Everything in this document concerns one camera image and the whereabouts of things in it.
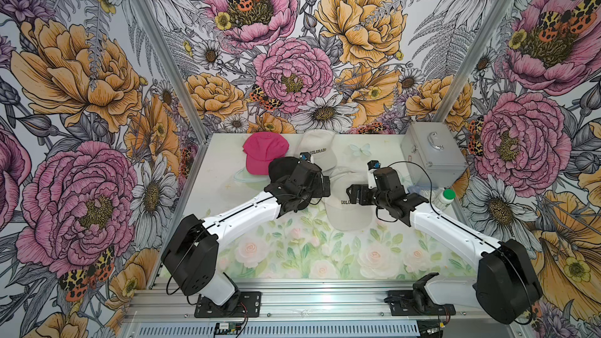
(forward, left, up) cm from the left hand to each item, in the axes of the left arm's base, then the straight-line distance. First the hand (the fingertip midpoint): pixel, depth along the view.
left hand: (315, 187), depth 85 cm
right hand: (-1, -15, -3) cm, 16 cm away
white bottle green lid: (-2, -49, -7) cm, 49 cm away
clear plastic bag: (+6, -46, -13) cm, 48 cm away
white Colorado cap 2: (+31, -3, -10) cm, 33 cm away
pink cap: (+27, +24, -9) cm, 37 cm away
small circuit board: (-39, +27, -16) cm, 50 cm away
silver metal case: (+19, -48, +1) cm, 52 cm away
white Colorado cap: (-3, -10, -14) cm, 18 cm away
